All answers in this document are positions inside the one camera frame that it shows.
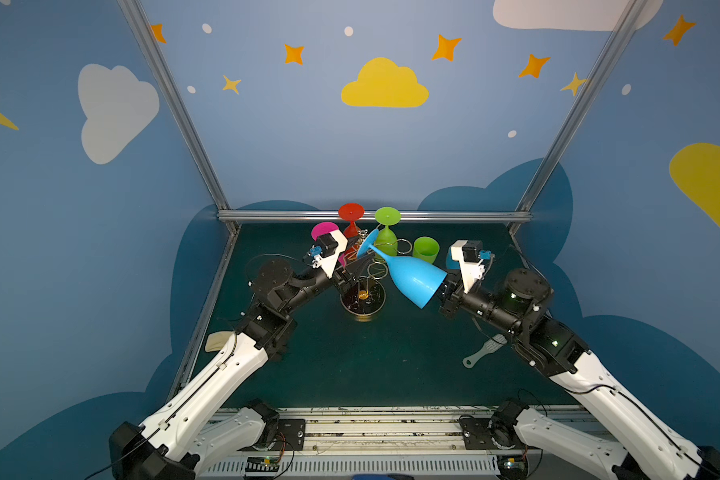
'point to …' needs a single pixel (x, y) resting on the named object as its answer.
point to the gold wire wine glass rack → (366, 299)
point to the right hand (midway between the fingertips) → (427, 268)
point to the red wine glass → (351, 212)
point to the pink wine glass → (325, 228)
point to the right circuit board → (513, 467)
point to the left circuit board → (262, 464)
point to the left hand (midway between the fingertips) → (360, 239)
